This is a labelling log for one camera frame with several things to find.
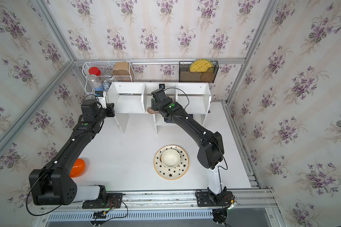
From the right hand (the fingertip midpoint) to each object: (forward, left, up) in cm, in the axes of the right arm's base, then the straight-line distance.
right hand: (160, 101), depth 85 cm
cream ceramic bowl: (-26, -6, -24) cm, 36 cm away
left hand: (-5, +26, +2) cm, 26 cm away
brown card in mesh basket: (+22, -17, +3) cm, 28 cm away
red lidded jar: (+20, +45, +8) cm, 50 cm away
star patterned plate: (-35, -9, -26) cm, 44 cm away
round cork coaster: (+23, -31, +1) cm, 39 cm away
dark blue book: (-15, -5, 0) cm, 16 cm away
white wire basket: (+18, +41, +5) cm, 45 cm away
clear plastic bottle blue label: (+9, +41, +7) cm, 43 cm away
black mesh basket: (+27, -14, +8) cm, 32 cm away
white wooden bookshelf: (+5, +17, -2) cm, 18 cm away
